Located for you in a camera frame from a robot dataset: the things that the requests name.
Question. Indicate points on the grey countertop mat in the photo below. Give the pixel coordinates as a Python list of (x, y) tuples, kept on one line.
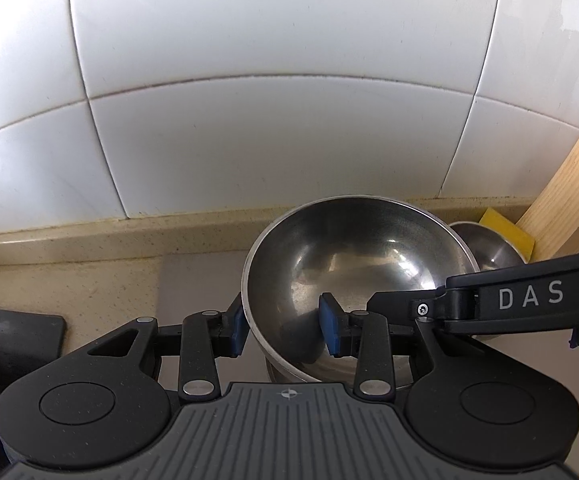
[(199, 285)]

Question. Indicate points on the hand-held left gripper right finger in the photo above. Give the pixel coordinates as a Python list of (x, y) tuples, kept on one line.
[(329, 325)]

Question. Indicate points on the yellow sponge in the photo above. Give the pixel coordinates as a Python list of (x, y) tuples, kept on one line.
[(504, 230)]

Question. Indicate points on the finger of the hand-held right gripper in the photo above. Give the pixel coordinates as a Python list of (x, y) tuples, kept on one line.
[(399, 305)]

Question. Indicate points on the black gas stove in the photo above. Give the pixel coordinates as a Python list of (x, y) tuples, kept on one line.
[(14, 335)]

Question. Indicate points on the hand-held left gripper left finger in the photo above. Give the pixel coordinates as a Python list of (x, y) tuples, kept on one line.
[(238, 332)]

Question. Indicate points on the stainless steel bowl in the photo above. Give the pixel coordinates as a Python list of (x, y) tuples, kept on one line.
[(489, 250), (279, 372), (344, 240)]

